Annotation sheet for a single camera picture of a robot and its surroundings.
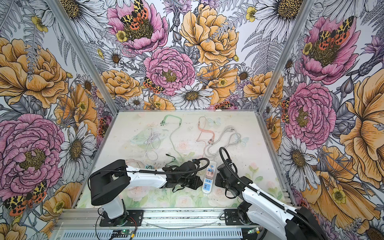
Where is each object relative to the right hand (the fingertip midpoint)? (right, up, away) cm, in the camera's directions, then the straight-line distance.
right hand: (218, 184), depth 85 cm
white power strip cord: (+10, +24, +23) cm, 35 cm away
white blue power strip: (-5, +9, -5) cm, 11 cm away
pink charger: (-5, +6, -4) cm, 9 cm away
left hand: (-10, -1, -2) cm, 11 cm away
